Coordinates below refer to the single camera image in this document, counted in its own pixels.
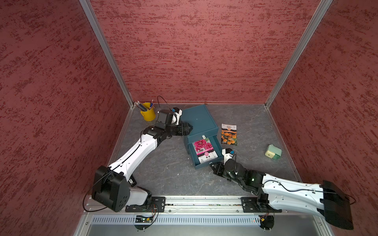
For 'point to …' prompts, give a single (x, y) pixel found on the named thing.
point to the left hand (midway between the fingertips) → (186, 130)
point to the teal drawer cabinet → (203, 124)
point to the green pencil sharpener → (273, 152)
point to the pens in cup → (142, 107)
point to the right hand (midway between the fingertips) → (209, 169)
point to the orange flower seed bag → (229, 134)
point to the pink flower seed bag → (204, 150)
